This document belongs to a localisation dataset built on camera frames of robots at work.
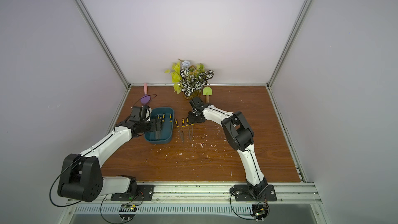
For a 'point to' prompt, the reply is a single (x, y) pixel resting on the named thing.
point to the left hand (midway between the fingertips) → (157, 123)
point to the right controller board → (259, 211)
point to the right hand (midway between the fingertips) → (191, 116)
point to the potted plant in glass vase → (189, 80)
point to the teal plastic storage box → (165, 135)
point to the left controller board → (127, 212)
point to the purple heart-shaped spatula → (145, 99)
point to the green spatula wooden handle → (207, 91)
